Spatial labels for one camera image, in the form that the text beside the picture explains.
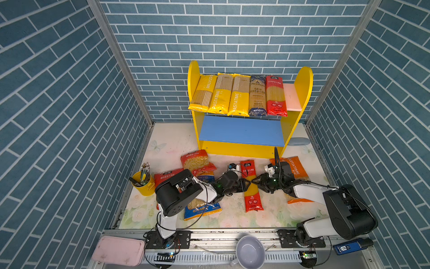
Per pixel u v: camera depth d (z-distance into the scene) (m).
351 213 0.44
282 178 0.72
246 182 0.84
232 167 0.84
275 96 0.73
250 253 0.69
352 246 0.69
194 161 0.94
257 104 0.69
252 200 0.83
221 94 0.74
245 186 0.82
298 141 1.06
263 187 0.81
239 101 0.72
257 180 0.87
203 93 0.74
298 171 0.92
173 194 0.50
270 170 0.87
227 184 0.71
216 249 0.72
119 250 0.69
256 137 0.94
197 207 0.78
